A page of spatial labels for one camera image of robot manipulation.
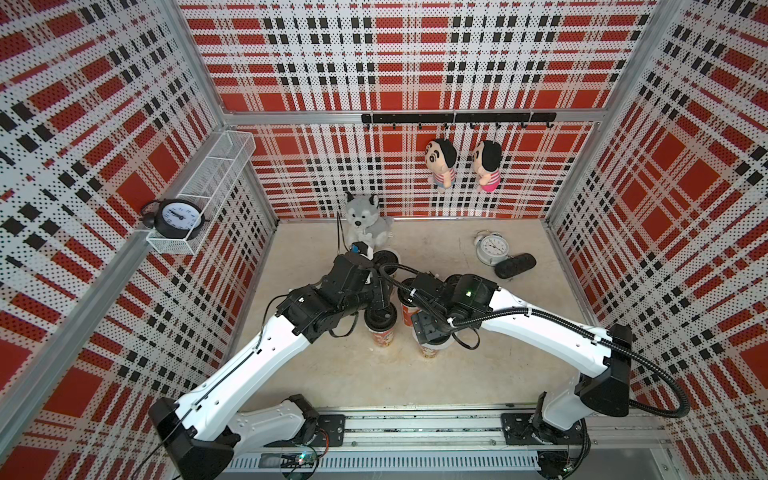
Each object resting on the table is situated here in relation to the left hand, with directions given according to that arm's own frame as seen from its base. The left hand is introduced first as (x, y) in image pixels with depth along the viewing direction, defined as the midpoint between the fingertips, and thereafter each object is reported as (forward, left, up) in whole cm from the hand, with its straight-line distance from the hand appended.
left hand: (388, 287), depth 72 cm
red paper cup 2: (-10, -11, -17) cm, 22 cm away
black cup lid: (+15, +2, -7) cm, 17 cm away
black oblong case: (+23, -43, -24) cm, 54 cm away
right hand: (-7, -12, -7) cm, 16 cm away
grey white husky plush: (+32, +9, -9) cm, 34 cm away
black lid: (-5, +2, -8) cm, 9 cm away
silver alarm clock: (+31, -36, -22) cm, 52 cm away
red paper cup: (-6, +1, -15) cm, 17 cm away
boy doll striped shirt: (+41, -15, +9) cm, 45 cm away
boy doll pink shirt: (+43, -31, +7) cm, 54 cm away
